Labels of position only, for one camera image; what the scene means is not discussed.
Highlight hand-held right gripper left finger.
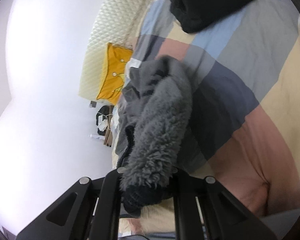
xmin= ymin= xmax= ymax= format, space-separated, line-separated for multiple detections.
xmin=15 ymin=168 xmax=125 ymax=240

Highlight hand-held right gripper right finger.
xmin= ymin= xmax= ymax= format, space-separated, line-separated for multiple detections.
xmin=169 ymin=169 xmax=273 ymax=240

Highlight grey fleece jacket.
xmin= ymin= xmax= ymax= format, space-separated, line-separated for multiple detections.
xmin=114 ymin=55 xmax=193 ymax=218

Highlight wooden nightstand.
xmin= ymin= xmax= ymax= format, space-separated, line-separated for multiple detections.
xmin=104 ymin=105 xmax=115 ymax=147

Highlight black bag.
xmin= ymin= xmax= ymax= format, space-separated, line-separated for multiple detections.
xmin=97 ymin=106 xmax=111 ymax=135

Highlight person's blue jeans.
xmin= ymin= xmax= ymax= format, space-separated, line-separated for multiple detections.
xmin=261 ymin=205 xmax=300 ymax=240

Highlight yellow crown pillow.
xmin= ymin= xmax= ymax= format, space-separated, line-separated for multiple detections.
xmin=96 ymin=42 xmax=135 ymax=105

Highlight plaid patchwork bed cover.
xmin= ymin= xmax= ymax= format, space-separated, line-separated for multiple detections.
xmin=111 ymin=0 xmax=300 ymax=238

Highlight cream quilted headboard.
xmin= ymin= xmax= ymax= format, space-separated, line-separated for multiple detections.
xmin=77 ymin=0 xmax=165 ymax=100

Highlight black garment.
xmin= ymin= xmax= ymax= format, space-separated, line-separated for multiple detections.
xmin=164 ymin=0 xmax=265 ymax=34

